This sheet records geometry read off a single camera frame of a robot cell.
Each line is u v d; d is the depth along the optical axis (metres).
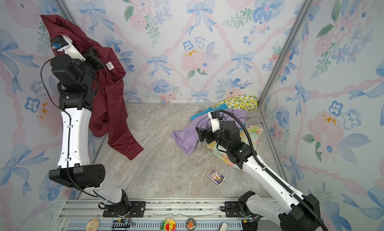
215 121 0.63
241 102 1.14
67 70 0.43
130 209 0.75
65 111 0.45
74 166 0.41
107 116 0.80
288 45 0.85
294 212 0.38
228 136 0.55
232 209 0.73
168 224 0.69
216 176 0.83
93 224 0.70
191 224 0.70
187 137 0.92
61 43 0.47
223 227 0.68
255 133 1.00
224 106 1.14
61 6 0.71
